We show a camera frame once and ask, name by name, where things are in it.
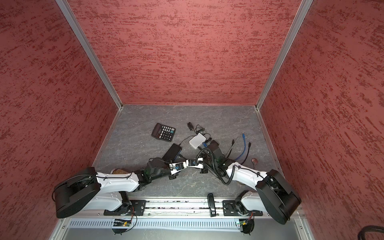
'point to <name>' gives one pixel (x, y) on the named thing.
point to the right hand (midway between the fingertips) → (190, 164)
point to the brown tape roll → (119, 171)
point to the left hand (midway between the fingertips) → (184, 164)
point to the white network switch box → (197, 141)
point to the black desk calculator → (162, 132)
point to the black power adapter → (190, 125)
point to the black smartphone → (171, 154)
